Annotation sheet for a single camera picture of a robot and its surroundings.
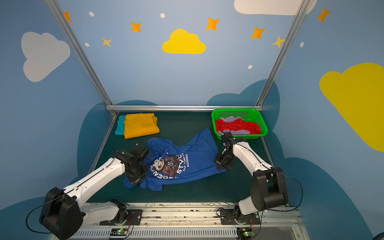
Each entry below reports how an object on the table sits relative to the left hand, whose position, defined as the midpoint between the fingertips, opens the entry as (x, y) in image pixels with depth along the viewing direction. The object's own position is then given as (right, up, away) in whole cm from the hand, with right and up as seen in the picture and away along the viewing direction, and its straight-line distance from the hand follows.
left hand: (150, 178), depth 81 cm
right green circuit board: (+48, -23, -10) cm, 54 cm away
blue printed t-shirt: (+8, +7, +15) cm, 18 cm away
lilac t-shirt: (+53, +35, +34) cm, 72 cm away
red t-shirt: (+57, +30, +28) cm, 71 cm away
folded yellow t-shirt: (-17, +30, +27) cm, 43 cm away
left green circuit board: (-12, -23, -10) cm, 28 cm away
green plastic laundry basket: (+72, +37, +34) cm, 87 cm away
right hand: (+38, +6, +4) cm, 39 cm away
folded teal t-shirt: (-30, +26, +27) cm, 48 cm away
